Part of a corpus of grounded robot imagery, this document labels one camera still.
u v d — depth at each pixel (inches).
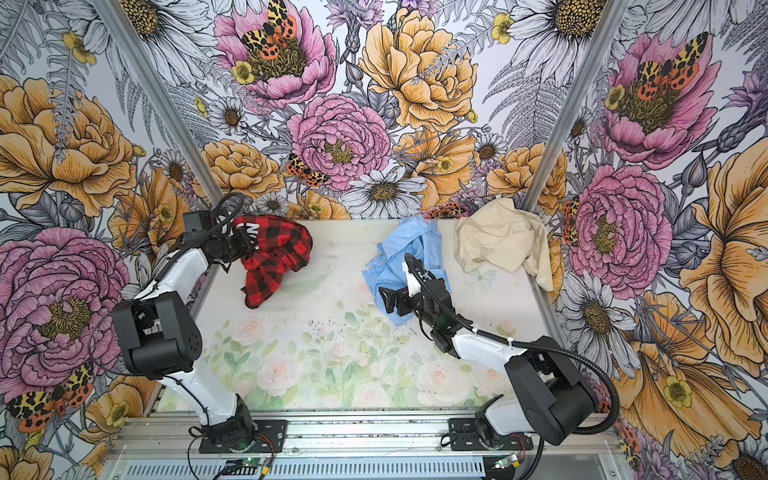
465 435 28.9
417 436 30.0
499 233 42.7
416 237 40.2
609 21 28.7
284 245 38.1
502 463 28.2
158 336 19.7
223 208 32.7
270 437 29.1
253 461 28.0
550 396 17.0
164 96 33.8
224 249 30.9
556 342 18.5
